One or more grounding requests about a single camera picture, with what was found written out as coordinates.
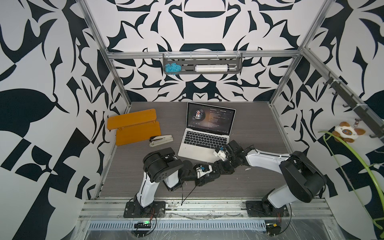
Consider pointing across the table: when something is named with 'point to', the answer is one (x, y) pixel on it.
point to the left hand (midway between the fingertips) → (209, 170)
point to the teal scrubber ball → (172, 67)
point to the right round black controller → (273, 229)
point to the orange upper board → (130, 119)
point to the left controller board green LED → (143, 224)
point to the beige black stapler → (156, 140)
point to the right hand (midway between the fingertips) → (211, 172)
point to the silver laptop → (208, 128)
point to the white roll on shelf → (211, 68)
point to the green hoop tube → (368, 167)
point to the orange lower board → (137, 133)
